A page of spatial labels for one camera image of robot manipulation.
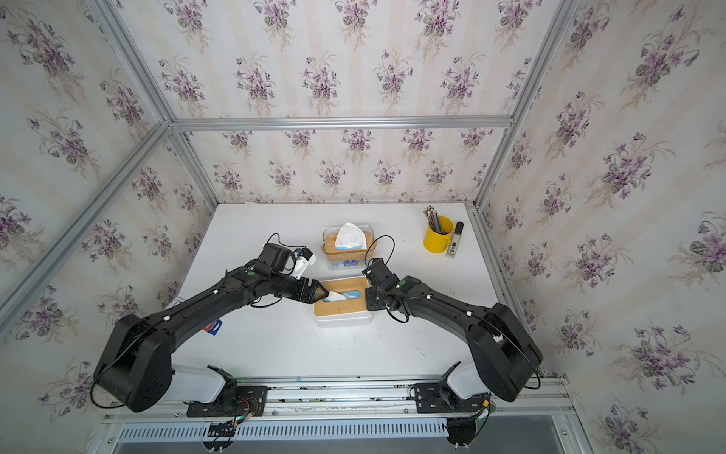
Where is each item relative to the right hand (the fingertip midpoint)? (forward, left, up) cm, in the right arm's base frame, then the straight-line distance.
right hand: (376, 301), depth 87 cm
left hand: (-1, +16, +7) cm, 18 cm away
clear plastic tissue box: (+15, +8, +1) cm, 17 cm away
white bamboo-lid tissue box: (-6, +7, +5) cm, 11 cm away
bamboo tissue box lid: (+19, +16, +2) cm, 25 cm away
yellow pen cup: (+23, -21, +4) cm, 32 cm away
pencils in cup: (+27, -19, +11) cm, 35 cm away
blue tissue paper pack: (+21, +9, +7) cm, 24 cm away
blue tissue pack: (-1, +12, +5) cm, 13 cm away
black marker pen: (+26, -30, -1) cm, 40 cm away
